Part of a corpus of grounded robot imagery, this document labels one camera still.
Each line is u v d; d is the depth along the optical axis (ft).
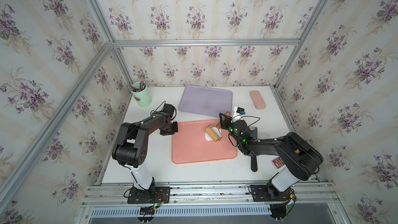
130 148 1.57
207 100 3.69
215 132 2.95
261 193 2.40
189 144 2.99
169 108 2.61
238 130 2.25
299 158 1.50
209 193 2.46
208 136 2.97
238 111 2.55
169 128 2.68
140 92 3.21
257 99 3.67
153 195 2.17
